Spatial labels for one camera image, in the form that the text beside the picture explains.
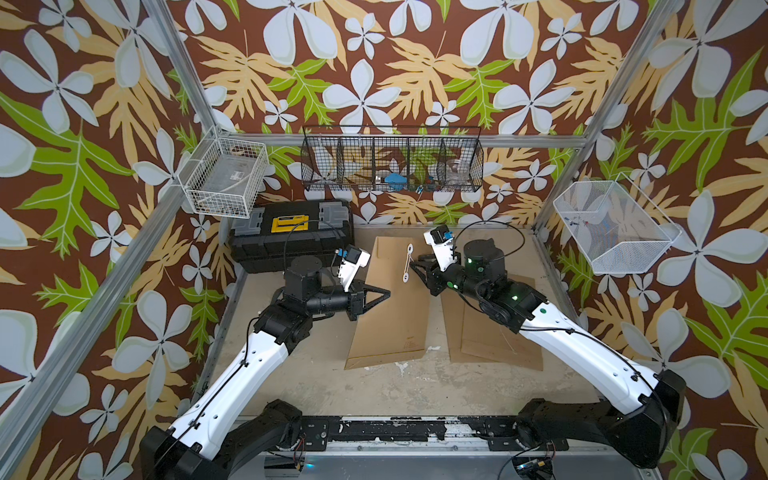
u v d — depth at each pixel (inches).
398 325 27.4
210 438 15.4
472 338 35.6
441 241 23.1
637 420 15.6
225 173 34.0
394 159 39.3
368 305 24.7
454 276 23.8
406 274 27.2
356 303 22.7
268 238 37.4
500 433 29.2
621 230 31.7
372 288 24.4
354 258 23.0
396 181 37.3
